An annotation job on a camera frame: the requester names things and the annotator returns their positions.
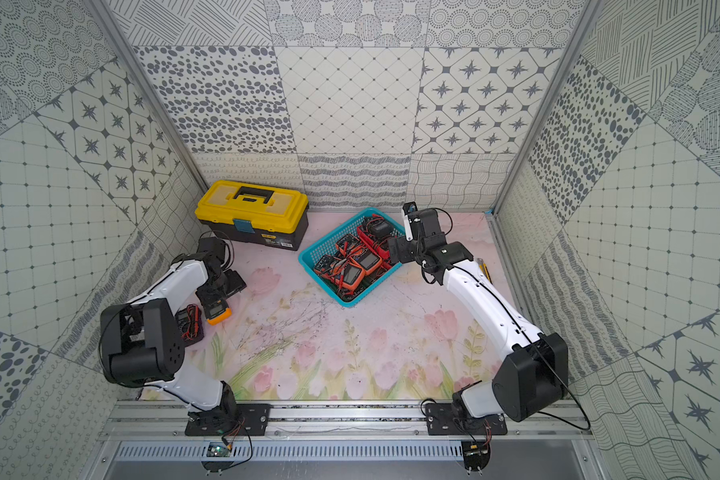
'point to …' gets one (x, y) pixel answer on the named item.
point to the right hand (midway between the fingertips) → (410, 244)
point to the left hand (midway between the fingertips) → (228, 291)
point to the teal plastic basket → (327, 245)
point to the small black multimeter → (378, 228)
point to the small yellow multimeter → (217, 311)
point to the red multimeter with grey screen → (367, 242)
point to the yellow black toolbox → (253, 216)
